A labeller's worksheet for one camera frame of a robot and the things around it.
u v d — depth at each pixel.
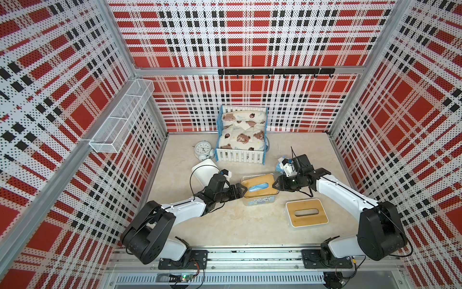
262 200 0.85
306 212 0.85
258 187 0.88
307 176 0.63
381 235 0.42
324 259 0.66
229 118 1.08
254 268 0.73
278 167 0.83
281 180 0.76
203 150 1.08
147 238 0.43
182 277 0.69
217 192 0.70
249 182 0.89
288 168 0.80
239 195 0.77
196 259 0.73
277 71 0.89
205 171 1.02
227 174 0.83
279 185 0.78
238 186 0.80
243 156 1.01
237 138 1.07
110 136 0.89
